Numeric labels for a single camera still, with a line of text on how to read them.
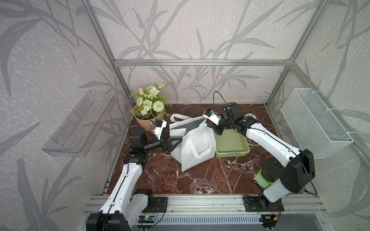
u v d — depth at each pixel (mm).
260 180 817
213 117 692
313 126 642
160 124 649
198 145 763
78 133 693
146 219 707
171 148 651
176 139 679
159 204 748
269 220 723
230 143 946
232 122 615
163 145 642
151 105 806
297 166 418
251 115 1031
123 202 428
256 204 722
